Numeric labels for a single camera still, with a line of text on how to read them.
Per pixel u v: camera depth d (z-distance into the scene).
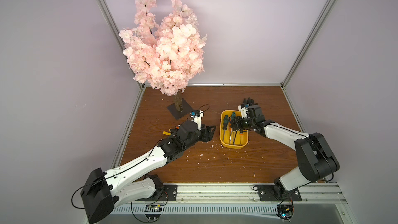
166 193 0.73
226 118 0.97
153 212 0.72
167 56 0.57
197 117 0.67
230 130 0.95
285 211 0.70
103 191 0.39
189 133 0.55
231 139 0.89
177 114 1.03
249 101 1.10
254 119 0.72
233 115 0.90
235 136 0.92
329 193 0.75
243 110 0.84
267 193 0.72
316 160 0.44
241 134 0.92
